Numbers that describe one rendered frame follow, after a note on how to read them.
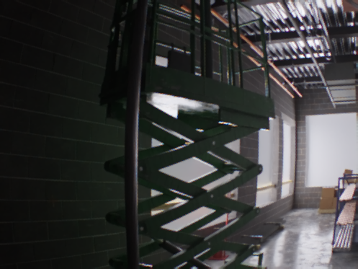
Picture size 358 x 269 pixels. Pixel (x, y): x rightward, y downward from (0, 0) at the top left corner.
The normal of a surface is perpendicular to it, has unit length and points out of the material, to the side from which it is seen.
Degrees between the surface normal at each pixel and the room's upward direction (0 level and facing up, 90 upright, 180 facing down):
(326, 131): 90
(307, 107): 91
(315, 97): 90
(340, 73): 90
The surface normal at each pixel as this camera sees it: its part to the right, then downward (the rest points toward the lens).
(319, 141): -0.55, -0.11
